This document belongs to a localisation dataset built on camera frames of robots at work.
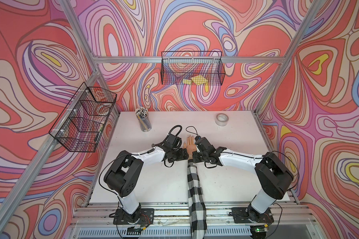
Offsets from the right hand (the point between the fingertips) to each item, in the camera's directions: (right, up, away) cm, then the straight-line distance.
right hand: (195, 159), depth 90 cm
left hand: (-5, +1, +1) cm, 6 cm away
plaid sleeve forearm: (-1, -19, -19) cm, 27 cm away
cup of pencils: (-34, +29, +5) cm, 45 cm away
